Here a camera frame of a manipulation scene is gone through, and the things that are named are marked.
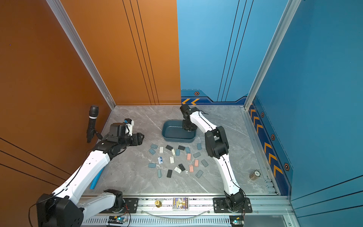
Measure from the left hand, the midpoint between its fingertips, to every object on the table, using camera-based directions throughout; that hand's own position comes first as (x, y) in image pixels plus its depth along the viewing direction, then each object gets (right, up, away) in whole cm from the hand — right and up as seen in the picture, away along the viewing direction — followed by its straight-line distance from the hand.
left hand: (140, 134), depth 83 cm
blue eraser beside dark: (+29, -12, +11) cm, 33 cm away
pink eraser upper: (+29, -16, +8) cm, 34 cm away
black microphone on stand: (-26, +2, -4) cm, 26 cm away
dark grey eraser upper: (+16, -10, +12) cm, 22 cm away
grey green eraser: (+35, -14, +9) cm, 39 cm away
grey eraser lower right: (+39, -19, +6) cm, 44 cm away
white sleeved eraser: (+19, -13, +9) cm, 25 cm away
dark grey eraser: (+24, -10, +11) cm, 29 cm away
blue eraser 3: (+37, -10, +14) cm, 40 cm away
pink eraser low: (+31, -21, +4) cm, 37 cm away
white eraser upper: (+11, -12, +11) cm, 19 cm away
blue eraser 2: (+22, -13, +10) cm, 28 cm away
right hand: (+29, +2, +20) cm, 36 cm away
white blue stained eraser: (+11, -17, +6) cm, 21 cm away
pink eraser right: (+34, -19, +6) cm, 40 cm away
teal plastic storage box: (+18, 0, +22) cm, 28 cm away
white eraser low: (+22, -22, +2) cm, 32 cm away
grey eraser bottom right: (+35, -24, +1) cm, 43 cm away
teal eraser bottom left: (+11, -24, +1) cm, 26 cm away
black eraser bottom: (+17, -24, +2) cm, 30 cm away
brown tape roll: (+66, -22, -6) cm, 70 cm away
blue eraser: (+4, -13, +11) cm, 17 cm away
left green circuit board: (-7, -42, -12) cm, 44 cm away
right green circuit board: (+53, -42, -12) cm, 69 cm away
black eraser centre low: (+25, -21, +4) cm, 33 cm away
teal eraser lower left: (+6, -20, +6) cm, 22 cm away
